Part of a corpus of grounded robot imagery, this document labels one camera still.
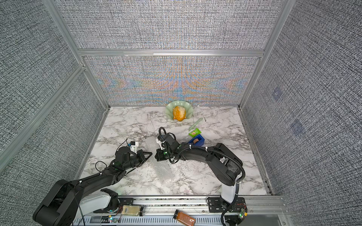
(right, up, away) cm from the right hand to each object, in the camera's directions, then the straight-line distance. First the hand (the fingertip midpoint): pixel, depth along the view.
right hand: (153, 154), depth 84 cm
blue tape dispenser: (+28, +7, +8) cm, 30 cm away
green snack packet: (+27, +11, +17) cm, 34 cm away
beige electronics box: (-8, -24, -15) cm, 29 cm away
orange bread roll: (+15, +26, +20) cm, 36 cm away
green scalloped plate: (+22, +32, +29) cm, 48 cm away
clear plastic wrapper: (+26, +16, +22) cm, 38 cm away
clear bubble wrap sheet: (+12, -9, +3) cm, 15 cm away
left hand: (+1, +1, 0) cm, 1 cm away
